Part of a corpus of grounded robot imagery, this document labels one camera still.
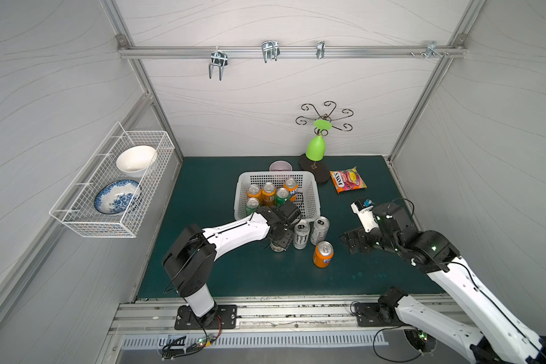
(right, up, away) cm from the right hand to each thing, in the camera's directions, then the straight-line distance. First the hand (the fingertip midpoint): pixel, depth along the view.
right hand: (354, 229), depth 71 cm
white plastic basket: (-10, +11, +29) cm, 32 cm away
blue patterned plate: (-72, +11, -6) cm, 73 cm away
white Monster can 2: (-10, -2, +10) cm, 14 cm away
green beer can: (-25, -11, +15) cm, 31 cm away
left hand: (-23, -7, +14) cm, 28 cm away
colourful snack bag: (+9, +15, +37) cm, 41 cm away
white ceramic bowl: (-74, +22, +5) cm, 77 cm away
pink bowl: (-23, +23, +42) cm, 53 cm away
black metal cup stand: (-2, +20, +44) cm, 48 cm away
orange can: (-34, +11, +22) cm, 42 cm away
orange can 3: (-18, +13, +25) cm, 34 cm away
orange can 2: (-28, +10, +24) cm, 38 cm away
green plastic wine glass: (-8, +29, +24) cm, 38 cm away
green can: (-35, +5, +18) cm, 40 cm away
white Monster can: (-16, -4, +9) cm, 19 cm away
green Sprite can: (-23, +9, +22) cm, 33 cm away
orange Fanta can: (-9, -10, +7) cm, 15 cm away
